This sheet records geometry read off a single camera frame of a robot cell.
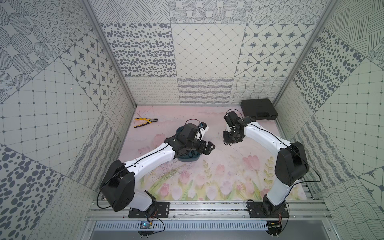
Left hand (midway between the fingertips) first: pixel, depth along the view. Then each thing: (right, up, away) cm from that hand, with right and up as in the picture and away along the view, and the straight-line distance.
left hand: (208, 140), depth 80 cm
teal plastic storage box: (-10, -12, +13) cm, 20 cm away
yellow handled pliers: (-42, +10, +31) cm, 53 cm away
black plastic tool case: (+43, +20, +36) cm, 59 cm away
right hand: (+13, -2, +9) cm, 15 cm away
